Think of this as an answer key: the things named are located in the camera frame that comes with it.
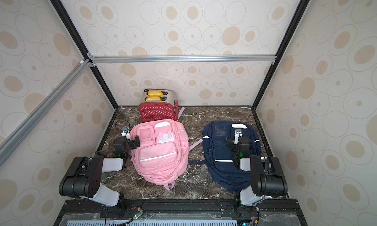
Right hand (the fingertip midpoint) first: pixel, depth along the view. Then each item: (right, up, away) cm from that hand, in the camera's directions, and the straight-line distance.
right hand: (237, 138), depth 94 cm
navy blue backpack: (-13, -12, -6) cm, 18 cm away
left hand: (-68, +3, -1) cm, 68 cm away
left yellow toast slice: (-55, +30, +7) cm, 63 cm away
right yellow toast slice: (-55, +26, +3) cm, 61 cm away
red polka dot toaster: (-52, +22, +4) cm, 57 cm away
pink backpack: (-47, -9, -7) cm, 48 cm away
